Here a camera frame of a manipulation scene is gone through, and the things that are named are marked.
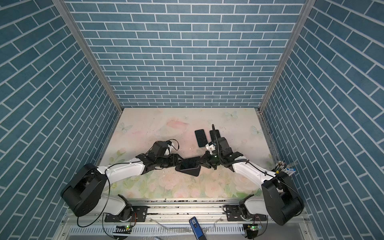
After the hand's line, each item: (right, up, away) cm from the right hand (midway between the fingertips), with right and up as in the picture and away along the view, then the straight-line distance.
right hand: (195, 160), depth 81 cm
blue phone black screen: (+3, +10, +22) cm, 24 cm away
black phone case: (-1, -7, +4) cm, 8 cm away
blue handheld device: (+1, -29, -13) cm, 31 cm away
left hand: (-8, -2, +5) cm, 10 cm away
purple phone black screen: (-3, -2, +1) cm, 4 cm away
